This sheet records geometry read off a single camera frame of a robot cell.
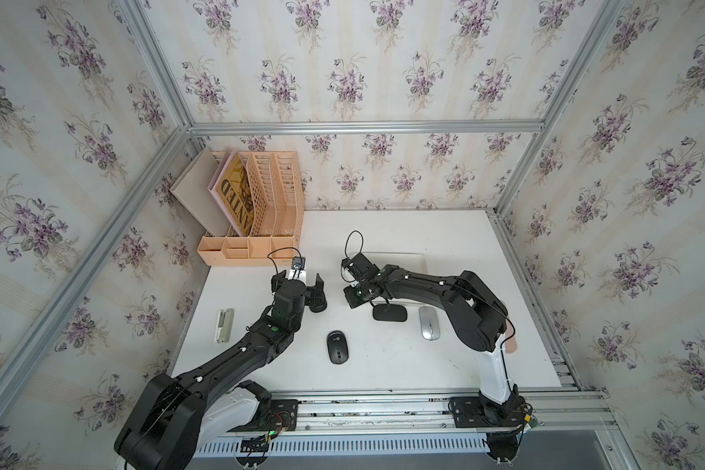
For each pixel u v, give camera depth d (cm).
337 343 84
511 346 84
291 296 62
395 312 91
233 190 96
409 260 101
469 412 72
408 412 75
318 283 78
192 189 86
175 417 40
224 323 87
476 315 52
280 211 115
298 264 70
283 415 73
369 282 73
